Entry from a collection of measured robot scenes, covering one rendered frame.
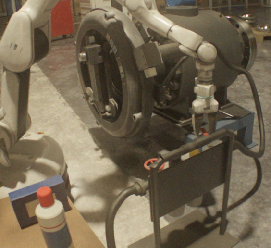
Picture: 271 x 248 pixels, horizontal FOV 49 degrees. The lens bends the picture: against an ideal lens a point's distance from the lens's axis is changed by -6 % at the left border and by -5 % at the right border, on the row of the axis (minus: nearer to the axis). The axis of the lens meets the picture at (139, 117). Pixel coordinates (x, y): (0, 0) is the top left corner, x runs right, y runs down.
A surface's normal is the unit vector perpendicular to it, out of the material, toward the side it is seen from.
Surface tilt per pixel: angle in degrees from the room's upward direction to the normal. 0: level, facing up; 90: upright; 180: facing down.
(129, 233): 0
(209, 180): 90
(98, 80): 88
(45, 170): 48
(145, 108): 105
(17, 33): 91
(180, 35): 67
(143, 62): 90
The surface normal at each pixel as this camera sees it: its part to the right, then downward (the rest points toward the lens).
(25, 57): 0.07, 0.47
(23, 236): -0.07, -0.91
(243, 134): -0.84, 0.28
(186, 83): 0.55, 0.52
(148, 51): 0.47, -0.06
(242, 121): 0.54, 0.31
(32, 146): -0.15, 0.14
